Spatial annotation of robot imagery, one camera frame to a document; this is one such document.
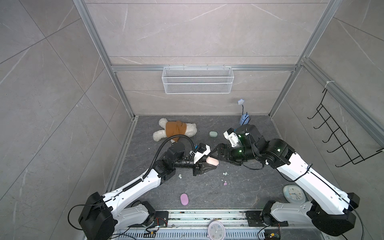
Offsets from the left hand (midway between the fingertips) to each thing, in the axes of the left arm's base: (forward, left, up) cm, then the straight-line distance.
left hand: (214, 160), depth 66 cm
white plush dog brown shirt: (+34, +23, -17) cm, 44 cm away
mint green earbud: (+3, +17, -26) cm, 31 cm away
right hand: (0, 0, +3) cm, 3 cm away
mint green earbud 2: (+4, -10, -25) cm, 27 cm away
